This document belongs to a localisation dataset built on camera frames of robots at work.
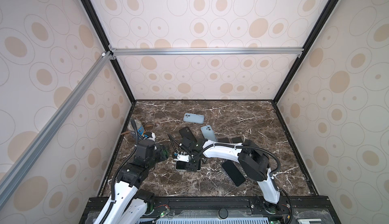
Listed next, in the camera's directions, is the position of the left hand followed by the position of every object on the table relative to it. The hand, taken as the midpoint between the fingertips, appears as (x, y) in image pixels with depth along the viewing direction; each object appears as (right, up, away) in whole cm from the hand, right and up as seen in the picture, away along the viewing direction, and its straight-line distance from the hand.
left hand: (169, 146), depth 76 cm
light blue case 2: (+22, +3, +25) cm, 33 cm away
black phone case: (+6, +4, +27) cm, 28 cm away
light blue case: (+12, +13, +34) cm, 38 cm away
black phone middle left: (+31, 0, +21) cm, 38 cm away
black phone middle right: (+40, -1, +23) cm, 46 cm away
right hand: (+10, -12, +13) cm, 21 cm away
